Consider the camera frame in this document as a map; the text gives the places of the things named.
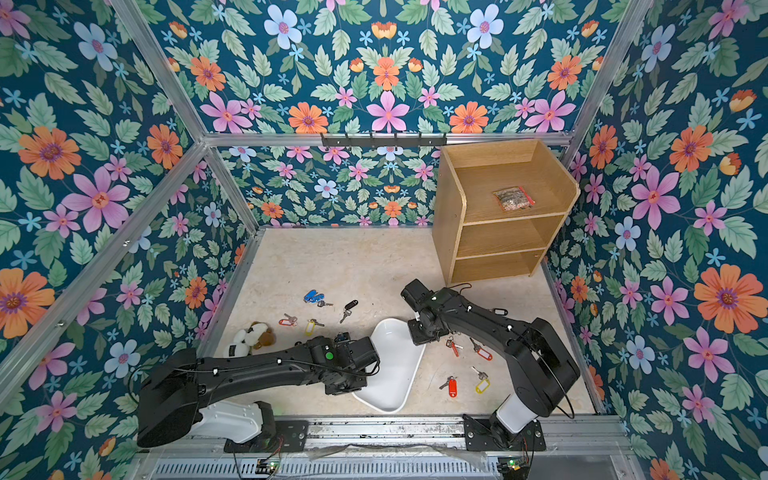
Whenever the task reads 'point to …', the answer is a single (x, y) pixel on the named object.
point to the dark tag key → (348, 312)
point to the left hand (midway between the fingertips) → (369, 389)
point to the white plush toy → (258, 335)
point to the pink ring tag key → (291, 321)
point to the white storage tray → (388, 387)
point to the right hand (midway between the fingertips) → (421, 335)
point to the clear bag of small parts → (513, 198)
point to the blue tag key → (313, 296)
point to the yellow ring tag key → (311, 326)
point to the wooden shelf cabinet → (497, 208)
